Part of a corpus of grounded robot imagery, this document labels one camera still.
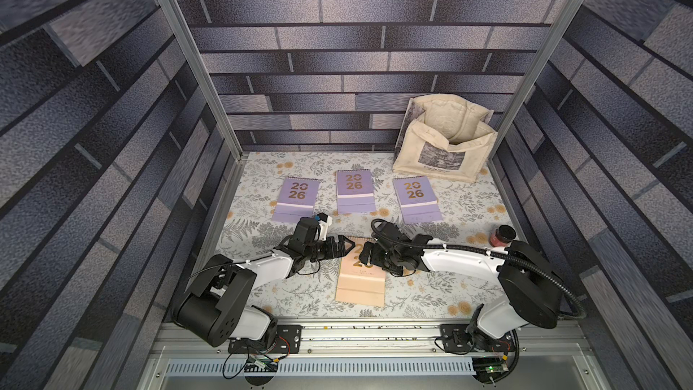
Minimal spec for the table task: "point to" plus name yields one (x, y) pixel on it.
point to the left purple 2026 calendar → (297, 199)
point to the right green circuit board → (489, 366)
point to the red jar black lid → (503, 236)
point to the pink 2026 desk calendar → (357, 282)
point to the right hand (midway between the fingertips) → (366, 260)
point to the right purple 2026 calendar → (417, 200)
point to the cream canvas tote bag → (447, 137)
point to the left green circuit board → (258, 363)
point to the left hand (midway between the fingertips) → (347, 245)
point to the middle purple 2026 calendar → (355, 191)
